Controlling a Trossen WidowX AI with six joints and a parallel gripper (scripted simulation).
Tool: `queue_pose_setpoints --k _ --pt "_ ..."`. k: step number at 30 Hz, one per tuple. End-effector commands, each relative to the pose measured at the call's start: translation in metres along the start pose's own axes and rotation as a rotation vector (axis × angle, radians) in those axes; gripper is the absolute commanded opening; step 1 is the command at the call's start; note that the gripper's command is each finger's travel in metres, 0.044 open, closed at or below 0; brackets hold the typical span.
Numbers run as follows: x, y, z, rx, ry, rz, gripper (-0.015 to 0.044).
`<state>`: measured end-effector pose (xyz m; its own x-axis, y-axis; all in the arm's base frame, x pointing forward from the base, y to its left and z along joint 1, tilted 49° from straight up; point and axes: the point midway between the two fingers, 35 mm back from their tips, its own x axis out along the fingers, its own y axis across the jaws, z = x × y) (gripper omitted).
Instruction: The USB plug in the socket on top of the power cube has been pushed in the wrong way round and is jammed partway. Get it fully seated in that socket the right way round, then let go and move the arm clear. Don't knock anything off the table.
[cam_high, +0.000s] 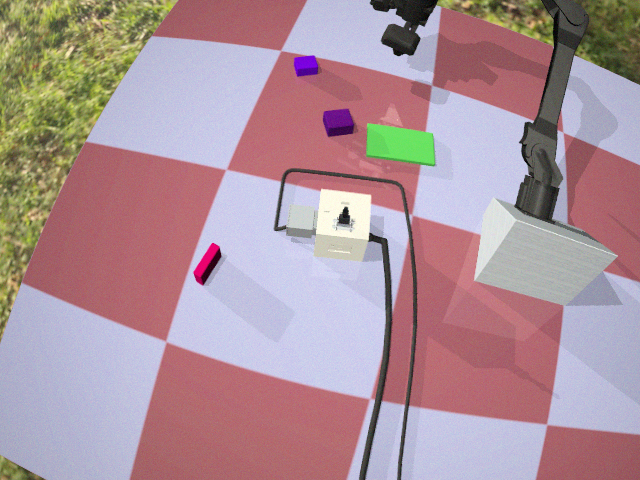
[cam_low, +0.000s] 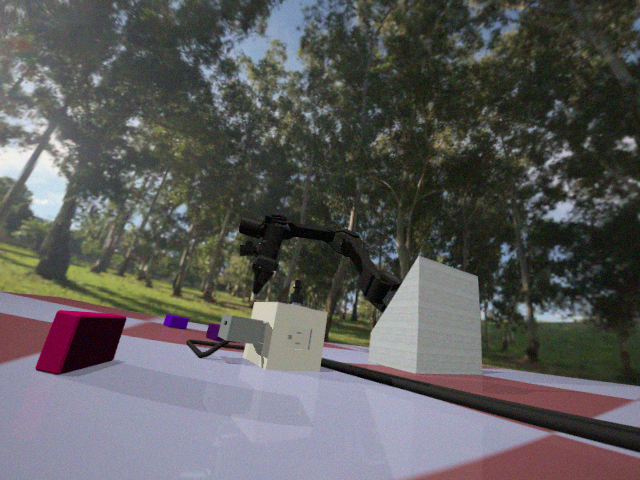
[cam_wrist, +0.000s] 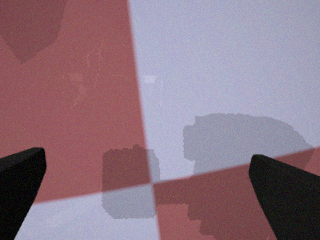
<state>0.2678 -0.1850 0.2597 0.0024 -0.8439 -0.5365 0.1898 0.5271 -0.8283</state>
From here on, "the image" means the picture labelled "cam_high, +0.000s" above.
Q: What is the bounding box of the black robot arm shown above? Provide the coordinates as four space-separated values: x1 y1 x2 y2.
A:
370 0 589 224

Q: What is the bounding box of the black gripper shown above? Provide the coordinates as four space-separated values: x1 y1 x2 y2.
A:
380 0 438 57

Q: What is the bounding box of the green flat block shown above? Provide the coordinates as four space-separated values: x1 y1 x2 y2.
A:
366 123 435 166

